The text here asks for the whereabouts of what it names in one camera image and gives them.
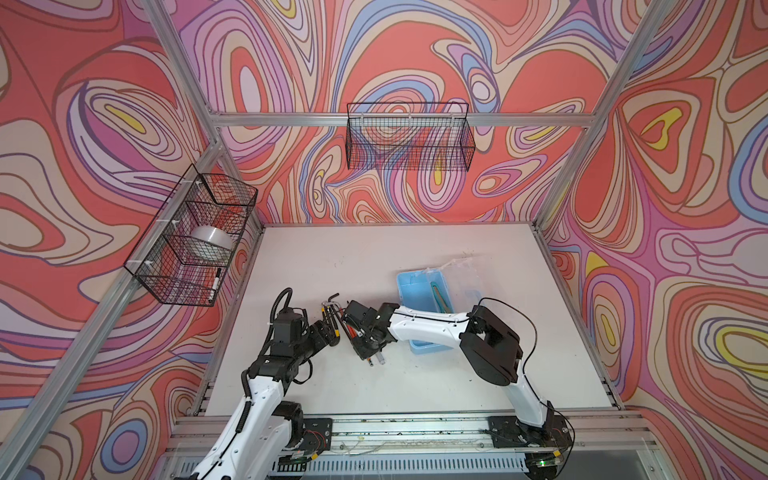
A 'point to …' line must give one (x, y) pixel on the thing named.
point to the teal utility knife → (440, 298)
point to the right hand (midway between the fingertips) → (368, 353)
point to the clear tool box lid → (463, 284)
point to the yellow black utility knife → (326, 313)
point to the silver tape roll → (212, 243)
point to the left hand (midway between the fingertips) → (328, 330)
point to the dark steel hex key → (332, 296)
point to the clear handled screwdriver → (380, 358)
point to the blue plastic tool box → (427, 290)
